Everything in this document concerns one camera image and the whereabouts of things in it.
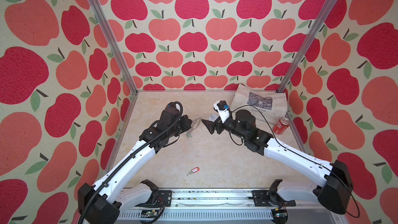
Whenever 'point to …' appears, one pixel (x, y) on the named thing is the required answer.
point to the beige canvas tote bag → (268, 107)
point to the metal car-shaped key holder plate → (195, 123)
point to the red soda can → (281, 126)
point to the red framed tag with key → (193, 171)
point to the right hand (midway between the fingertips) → (213, 112)
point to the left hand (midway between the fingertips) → (196, 122)
